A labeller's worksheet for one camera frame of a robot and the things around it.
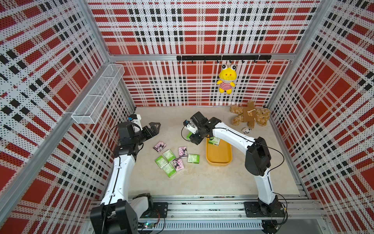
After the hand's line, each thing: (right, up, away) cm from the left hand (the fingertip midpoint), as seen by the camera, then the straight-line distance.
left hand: (157, 126), depth 80 cm
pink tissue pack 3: (-3, -14, +16) cm, 21 cm away
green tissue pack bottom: (+6, -26, +6) cm, 27 cm away
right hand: (+23, -6, +10) cm, 25 cm away
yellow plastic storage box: (+38, -20, +14) cm, 45 cm away
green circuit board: (-1, -47, -11) cm, 48 cm away
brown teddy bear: (+62, +9, +28) cm, 68 cm away
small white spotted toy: (+58, -4, +25) cm, 63 cm away
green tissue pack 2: (+4, -19, +12) cm, 22 cm away
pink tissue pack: (+13, -17, +13) cm, 25 cm away
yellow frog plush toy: (+42, +32, +11) cm, 54 cm away
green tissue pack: (+20, -21, +11) cm, 31 cm away
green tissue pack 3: (0, -22, +9) cm, 24 cm away
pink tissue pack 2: (+11, -23, +8) cm, 27 cm away
